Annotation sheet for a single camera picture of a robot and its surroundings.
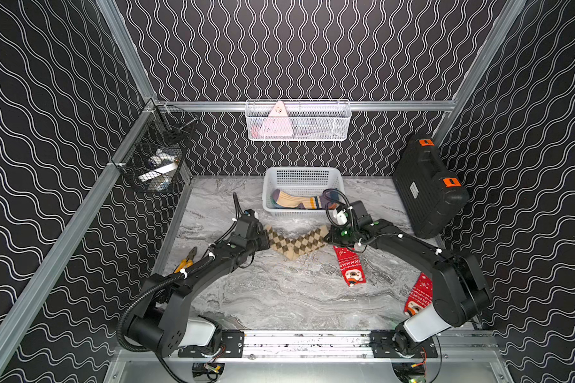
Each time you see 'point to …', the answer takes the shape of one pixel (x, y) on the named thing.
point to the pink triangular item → (278, 123)
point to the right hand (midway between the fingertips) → (325, 236)
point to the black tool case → (430, 196)
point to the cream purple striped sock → (280, 199)
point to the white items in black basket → (164, 165)
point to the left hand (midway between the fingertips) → (267, 232)
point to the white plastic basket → (303, 191)
